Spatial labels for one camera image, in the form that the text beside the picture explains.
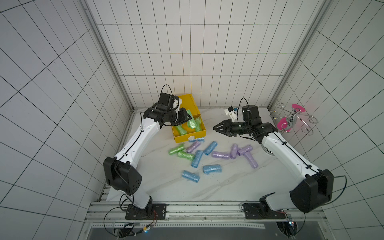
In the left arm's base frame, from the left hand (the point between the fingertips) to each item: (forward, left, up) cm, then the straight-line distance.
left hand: (189, 120), depth 77 cm
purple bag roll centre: (-8, -19, -23) cm, 31 cm away
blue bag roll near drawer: (+3, -7, -24) cm, 25 cm away
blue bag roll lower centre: (-17, -13, -23) cm, 31 cm away
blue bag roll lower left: (-22, -2, -23) cm, 32 cm away
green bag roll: (-1, -1, -1) cm, 1 cm away
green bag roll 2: (+7, -5, -8) cm, 11 cm away
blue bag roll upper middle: (-4, -12, -25) cm, 28 cm away
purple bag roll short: (-4, -34, -24) cm, 42 cm away
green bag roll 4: (-8, +3, -23) cm, 25 cm away
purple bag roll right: (-10, -38, -25) cm, 46 cm away
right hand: (-3, -14, 0) cm, 14 cm away
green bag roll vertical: (0, +5, -10) cm, 11 cm away
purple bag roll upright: (-4, -28, -23) cm, 37 cm away
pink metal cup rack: (+2, -53, -1) cm, 53 cm away
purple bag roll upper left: (-1, -3, -24) cm, 24 cm away
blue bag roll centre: (-10, -4, -25) cm, 27 cm away
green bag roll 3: (-4, +7, -24) cm, 25 cm away
